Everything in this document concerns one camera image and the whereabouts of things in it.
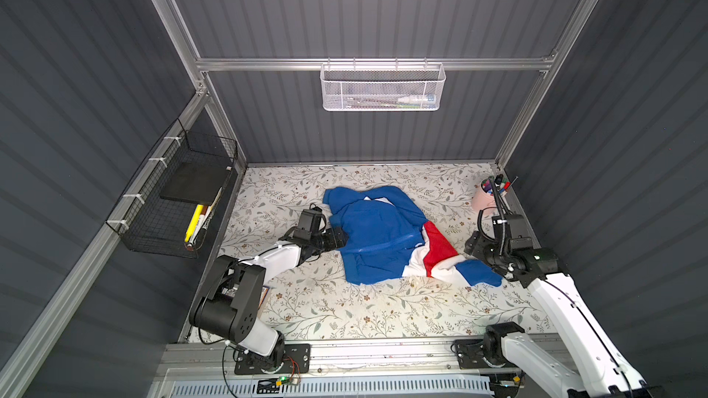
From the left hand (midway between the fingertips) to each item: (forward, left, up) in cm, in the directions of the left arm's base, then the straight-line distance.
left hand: (343, 240), depth 91 cm
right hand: (-8, -40, +10) cm, 43 cm away
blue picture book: (-16, +24, -3) cm, 29 cm away
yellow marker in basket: (-6, +38, +21) cm, 44 cm away
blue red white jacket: (+1, -15, 0) cm, 15 cm away
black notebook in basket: (+6, +41, +23) cm, 47 cm away
